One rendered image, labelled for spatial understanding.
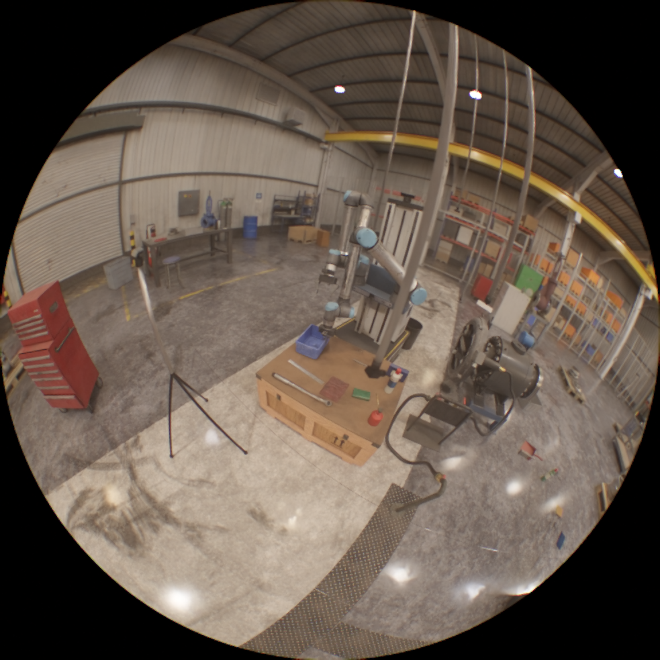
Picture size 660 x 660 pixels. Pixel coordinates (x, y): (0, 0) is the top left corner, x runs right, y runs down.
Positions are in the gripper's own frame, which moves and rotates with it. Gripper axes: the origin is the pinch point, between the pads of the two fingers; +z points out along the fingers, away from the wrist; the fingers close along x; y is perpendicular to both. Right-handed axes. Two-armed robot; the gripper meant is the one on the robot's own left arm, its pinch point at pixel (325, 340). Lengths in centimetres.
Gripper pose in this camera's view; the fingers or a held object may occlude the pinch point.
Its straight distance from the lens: 168.6
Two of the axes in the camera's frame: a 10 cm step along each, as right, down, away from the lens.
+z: -1.7, 8.1, 5.6
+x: 9.2, 3.3, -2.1
